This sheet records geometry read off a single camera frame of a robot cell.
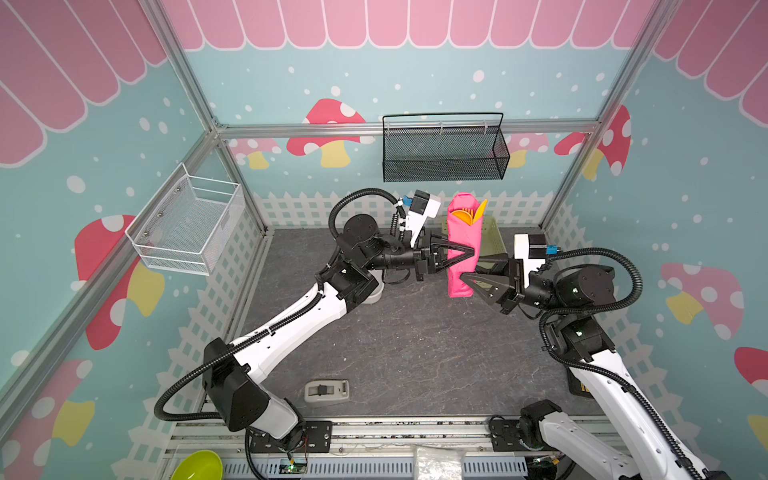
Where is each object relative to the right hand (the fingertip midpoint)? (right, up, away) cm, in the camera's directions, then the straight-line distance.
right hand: (463, 273), depth 54 cm
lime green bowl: (-58, -46, +15) cm, 75 cm away
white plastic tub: (-18, -8, +40) cm, 45 cm away
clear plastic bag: (-3, -45, +15) cm, 47 cm away
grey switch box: (-30, -33, +25) cm, 52 cm away
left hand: (+1, +2, -1) cm, 3 cm away
